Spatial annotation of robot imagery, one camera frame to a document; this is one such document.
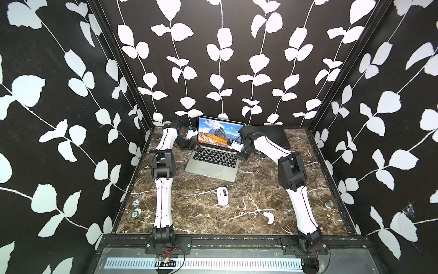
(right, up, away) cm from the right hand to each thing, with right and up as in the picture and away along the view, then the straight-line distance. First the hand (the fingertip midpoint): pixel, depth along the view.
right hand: (239, 151), depth 103 cm
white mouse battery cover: (+14, -31, -21) cm, 40 cm away
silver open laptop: (-15, -4, 0) cm, 16 cm away
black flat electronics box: (+28, +12, +16) cm, 35 cm away
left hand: (-26, +4, +3) cm, 27 cm away
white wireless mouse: (-10, -22, -17) cm, 30 cm away
